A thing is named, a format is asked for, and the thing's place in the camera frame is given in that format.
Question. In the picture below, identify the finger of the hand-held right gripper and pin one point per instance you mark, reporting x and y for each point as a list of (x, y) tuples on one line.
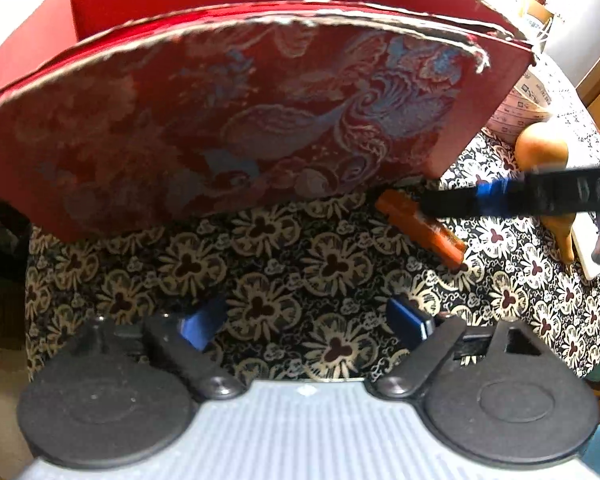
[(490, 195)]

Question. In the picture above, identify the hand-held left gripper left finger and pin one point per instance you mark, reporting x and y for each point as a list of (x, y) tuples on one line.
[(202, 322)]

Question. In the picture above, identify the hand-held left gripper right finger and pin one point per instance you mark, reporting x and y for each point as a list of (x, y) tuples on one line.
[(410, 320)]

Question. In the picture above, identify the orange tube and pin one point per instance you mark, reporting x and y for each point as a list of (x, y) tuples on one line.
[(405, 215)]

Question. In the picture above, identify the red cardboard box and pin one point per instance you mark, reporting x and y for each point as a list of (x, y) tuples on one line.
[(230, 110)]

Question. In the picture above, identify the white flat object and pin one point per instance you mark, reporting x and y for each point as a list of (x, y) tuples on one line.
[(587, 245)]

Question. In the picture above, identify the floral patterned tablecloth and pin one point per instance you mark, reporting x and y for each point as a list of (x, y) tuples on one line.
[(290, 270)]

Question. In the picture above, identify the yellow gift bag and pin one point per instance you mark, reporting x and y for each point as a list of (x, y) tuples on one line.
[(537, 10)]

